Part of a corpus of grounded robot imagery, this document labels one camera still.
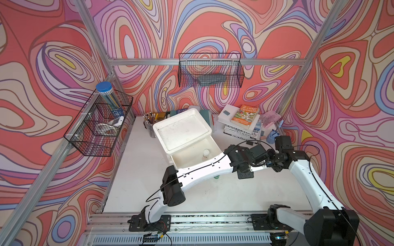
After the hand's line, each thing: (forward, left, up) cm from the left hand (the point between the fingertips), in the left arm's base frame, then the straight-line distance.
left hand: (248, 167), depth 72 cm
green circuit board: (-26, +47, -22) cm, 58 cm away
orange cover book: (+41, -8, -6) cm, 42 cm away
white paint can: (+8, +20, 0) cm, 22 cm away
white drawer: (+8, +25, -1) cm, 27 cm away
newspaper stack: (+30, -14, -14) cm, 36 cm away
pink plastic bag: (+51, -32, -17) cm, 62 cm away
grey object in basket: (+59, +18, +11) cm, 62 cm away
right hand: (+6, -13, -7) cm, 16 cm away
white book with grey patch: (+48, +2, -9) cm, 49 cm away
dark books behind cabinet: (+54, +17, -16) cm, 58 cm away
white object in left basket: (+14, +65, +13) cm, 68 cm away
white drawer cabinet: (+14, +30, +5) cm, 33 cm away
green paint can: (+3, +13, -18) cm, 22 cm away
